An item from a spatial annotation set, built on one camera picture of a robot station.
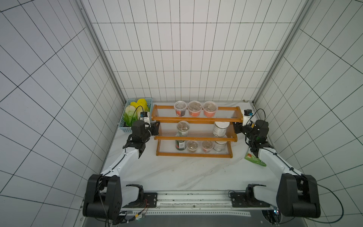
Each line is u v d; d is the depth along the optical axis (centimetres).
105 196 40
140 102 108
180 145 85
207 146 85
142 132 66
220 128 75
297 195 44
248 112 70
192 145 85
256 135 64
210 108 71
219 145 84
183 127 79
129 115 98
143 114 72
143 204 71
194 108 71
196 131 79
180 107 71
